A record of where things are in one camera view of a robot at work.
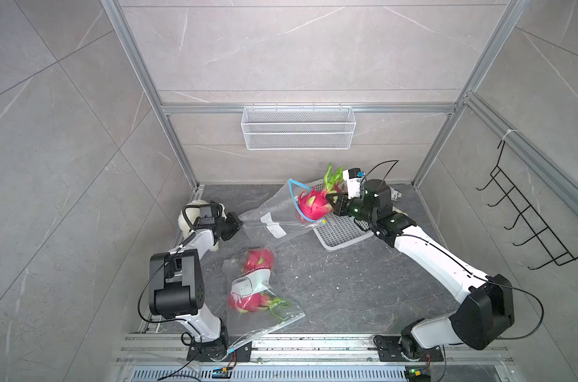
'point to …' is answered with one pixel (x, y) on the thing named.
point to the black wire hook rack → (560, 255)
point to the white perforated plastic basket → (339, 231)
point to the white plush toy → (192, 214)
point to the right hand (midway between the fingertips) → (328, 195)
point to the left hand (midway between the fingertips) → (243, 217)
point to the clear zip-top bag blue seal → (278, 219)
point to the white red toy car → (394, 193)
